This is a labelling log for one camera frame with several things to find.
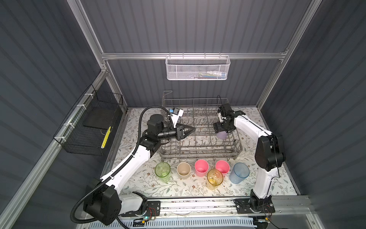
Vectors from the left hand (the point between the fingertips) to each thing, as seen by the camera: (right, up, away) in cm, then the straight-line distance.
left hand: (196, 131), depth 67 cm
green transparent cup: (-16, -20, +3) cm, 26 cm away
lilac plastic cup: (+19, -4, +29) cm, 35 cm away
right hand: (+20, 0, +29) cm, 35 cm away
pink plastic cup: (+4, -24, +20) cm, 31 cm away
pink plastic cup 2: (+18, -22, +19) cm, 34 cm away
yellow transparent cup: (+12, -28, +14) cm, 33 cm away
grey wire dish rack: (+7, -11, +32) cm, 35 cm away
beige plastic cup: (-7, -24, +18) cm, 31 cm away
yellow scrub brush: (-44, -6, 0) cm, 45 cm away
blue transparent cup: (+24, -23, +11) cm, 36 cm away
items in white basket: (+11, +36, +26) cm, 45 cm away
